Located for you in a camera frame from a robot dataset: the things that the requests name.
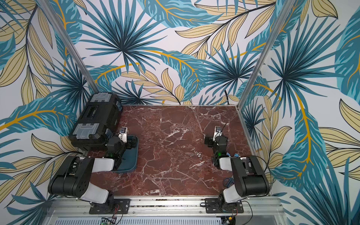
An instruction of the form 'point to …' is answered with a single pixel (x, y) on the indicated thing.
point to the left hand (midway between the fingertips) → (127, 136)
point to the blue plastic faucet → (236, 154)
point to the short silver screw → (199, 154)
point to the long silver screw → (196, 152)
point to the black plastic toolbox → (101, 113)
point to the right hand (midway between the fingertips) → (216, 133)
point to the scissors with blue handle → (228, 182)
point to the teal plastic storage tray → (129, 163)
